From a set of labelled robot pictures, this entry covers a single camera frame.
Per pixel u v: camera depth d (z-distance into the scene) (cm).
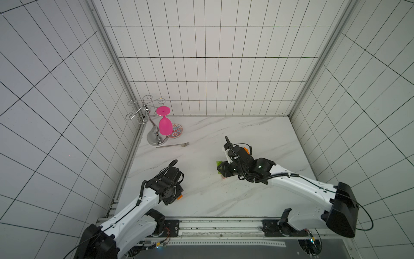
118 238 42
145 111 87
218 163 75
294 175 48
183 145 103
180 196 83
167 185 59
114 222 43
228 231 73
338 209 39
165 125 91
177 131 110
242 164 57
